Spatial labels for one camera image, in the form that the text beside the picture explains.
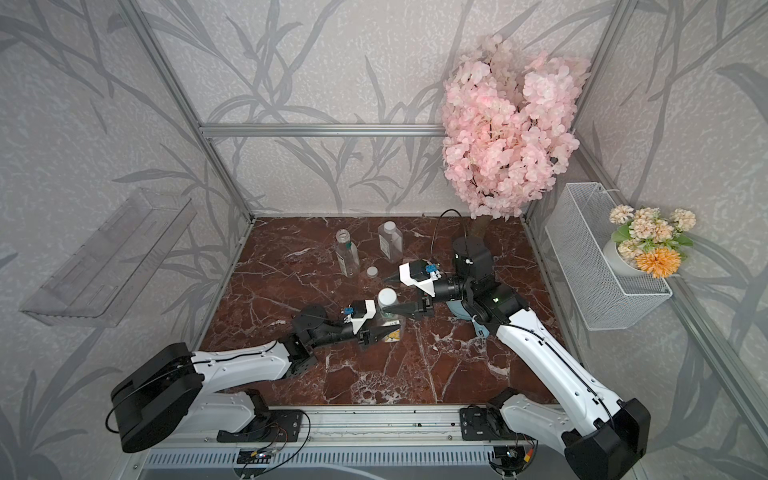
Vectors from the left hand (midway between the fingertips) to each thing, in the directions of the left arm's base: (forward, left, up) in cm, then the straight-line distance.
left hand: (395, 321), depth 70 cm
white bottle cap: (+28, +9, -21) cm, 36 cm away
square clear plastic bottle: (+35, +2, -12) cm, 37 cm away
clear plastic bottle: (+28, +16, -11) cm, 34 cm away
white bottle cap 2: (0, +2, +13) cm, 13 cm away
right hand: (+1, +2, +12) cm, 12 cm away
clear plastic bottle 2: (-2, +1, +5) cm, 5 cm away
